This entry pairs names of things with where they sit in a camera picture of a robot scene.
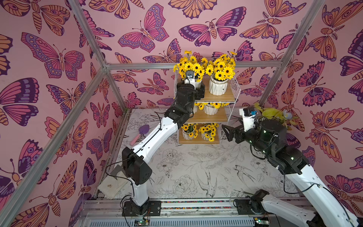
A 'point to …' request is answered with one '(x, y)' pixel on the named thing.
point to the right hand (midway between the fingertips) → (232, 120)
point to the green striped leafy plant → (284, 116)
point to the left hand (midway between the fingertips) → (196, 81)
